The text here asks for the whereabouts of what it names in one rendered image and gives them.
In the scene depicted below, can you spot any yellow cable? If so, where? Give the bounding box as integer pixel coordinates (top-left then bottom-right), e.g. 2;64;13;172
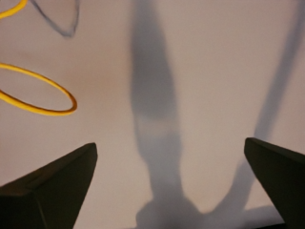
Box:
0;0;77;115

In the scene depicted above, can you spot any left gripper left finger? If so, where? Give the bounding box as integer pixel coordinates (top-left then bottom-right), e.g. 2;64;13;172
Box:
0;142;98;229

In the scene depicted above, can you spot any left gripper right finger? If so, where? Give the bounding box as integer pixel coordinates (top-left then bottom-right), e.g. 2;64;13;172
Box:
243;137;305;229

